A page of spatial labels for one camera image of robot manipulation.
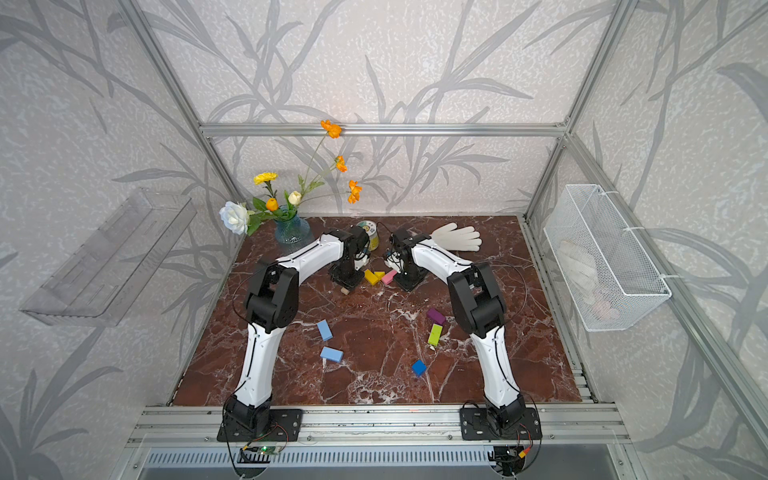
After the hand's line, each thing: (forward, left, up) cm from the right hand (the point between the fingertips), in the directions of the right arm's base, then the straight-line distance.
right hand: (409, 282), depth 100 cm
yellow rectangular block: (+2, +13, 0) cm, 13 cm away
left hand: (-1, +20, 0) cm, 20 cm away
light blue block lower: (-24, +23, 0) cm, 33 cm away
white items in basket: (-9, -45, +21) cm, 50 cm away
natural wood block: (-4, +21, +1) cm, 21 cm away
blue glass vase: (+15, +40, +10) cm, 44 cm away
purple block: (-11, -8, -1) cm, 14 cm away
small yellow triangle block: (+3, +10, 0) cm, 10 cm away
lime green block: (-18, -8, -1) cm, 19 cm away
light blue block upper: (-17, +26, 0) cm, 31 cm away
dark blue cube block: (-28, -2, -1) cm, 28 cm away
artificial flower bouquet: (0, +43, +32) cm, 53 cm away
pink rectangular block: (+3, +7, -1) cm, 8 cm away
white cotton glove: (+20, -20, -1) cm, 28 cm away
